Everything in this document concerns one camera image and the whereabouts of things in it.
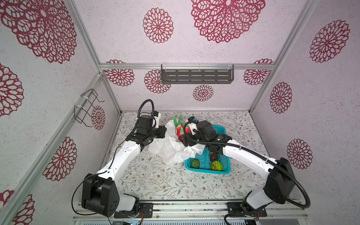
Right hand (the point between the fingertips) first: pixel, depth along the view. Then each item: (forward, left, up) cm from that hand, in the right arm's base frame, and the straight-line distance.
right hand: (183, 133), depth 80 cm
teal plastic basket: (-7, -11, -22) cm, 26 cm away
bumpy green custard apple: (-11, -20, -16) cm, 28 cm away
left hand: (+3, +11, -2) cm, 11 cm away
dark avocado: (-5, -19, -17) cm, 26 cm away
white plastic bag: (-5, +9, -11) cm, 15 cm away
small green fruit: (-10, -7, -17) cm, 21 cm away
